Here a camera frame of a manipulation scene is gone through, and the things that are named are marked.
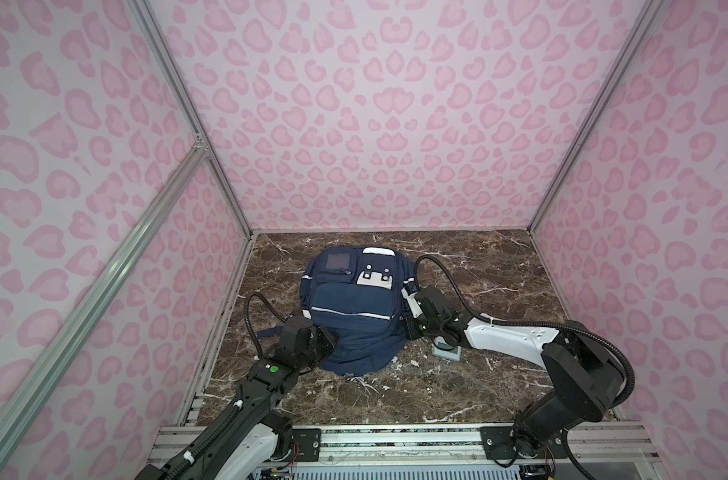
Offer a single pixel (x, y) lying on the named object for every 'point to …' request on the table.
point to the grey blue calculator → (449, 352)
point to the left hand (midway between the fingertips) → (341, 330)
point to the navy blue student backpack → (356, 294)
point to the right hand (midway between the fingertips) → (405, 319)
